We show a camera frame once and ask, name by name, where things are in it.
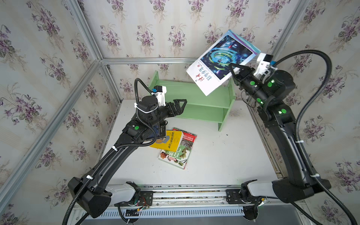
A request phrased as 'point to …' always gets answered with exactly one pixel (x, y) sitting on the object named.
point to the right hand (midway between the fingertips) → (236, 63)
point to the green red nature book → (179, 159)
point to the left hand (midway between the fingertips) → (181, 102)
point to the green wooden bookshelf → (213, 107)
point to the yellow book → (173, 141)
